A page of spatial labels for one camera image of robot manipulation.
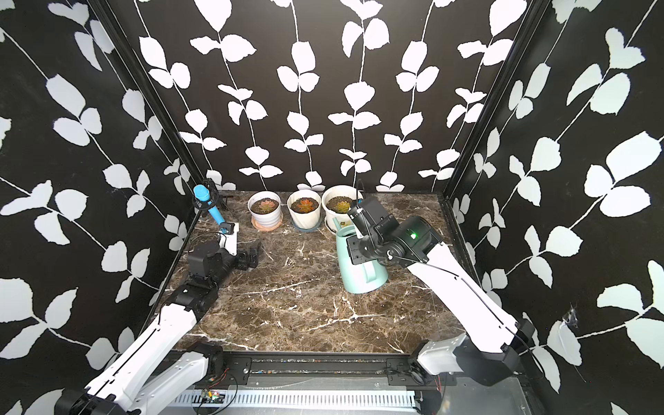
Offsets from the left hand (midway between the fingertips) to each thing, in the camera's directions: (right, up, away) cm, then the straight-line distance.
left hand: (246, 236), depth 80 cm
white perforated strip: (+18, -44, -10) cm, 49 cm away
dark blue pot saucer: (+16, 0, +27) cm, 31 cm away
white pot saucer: (+25, +2, +28) cm, 37 cm away
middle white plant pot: (+17, +5, +21) cm, 28 cm away
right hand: (+33, -1, -13) cm, 35 cm away
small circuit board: (-6, -44, -9) cm, 45 cm away
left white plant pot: (0, +5, +23) cm, 24 cm away
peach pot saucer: (-1, +1, +27) cm, 27 cm away
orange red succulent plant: (+15, +11, +24) cm, 30 cm away
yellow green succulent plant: (+31, +11, +22) cm, 39 cm away
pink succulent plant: (-1, +11, +24) cm, 27 cm away
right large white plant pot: (+28, +13, +26) cm, 41 cm away
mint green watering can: (+35, -10, -11) cm, 38 cm away
